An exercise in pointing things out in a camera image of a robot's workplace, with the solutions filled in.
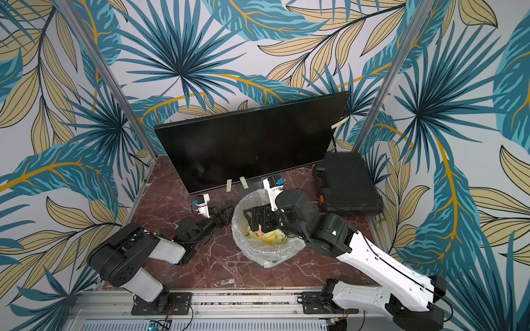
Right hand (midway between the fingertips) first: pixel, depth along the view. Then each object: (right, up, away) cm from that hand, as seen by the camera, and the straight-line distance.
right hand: (254, 209), depth 62 cm
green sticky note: (-12, +6, +24) cm, 28 cm away
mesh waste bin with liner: (+5, -13, -2) cm, 14 cm away
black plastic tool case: (+41, +6, +36) cm, 55 cm away
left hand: (-11, -3, +22) cm, 25 cm away
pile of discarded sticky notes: (+6, -15, +21) cm, 27 cm away
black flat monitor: (-13, +26, +47) cm, 55 cm away
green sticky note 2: (-6, +7, +26) cm, 27 cm away
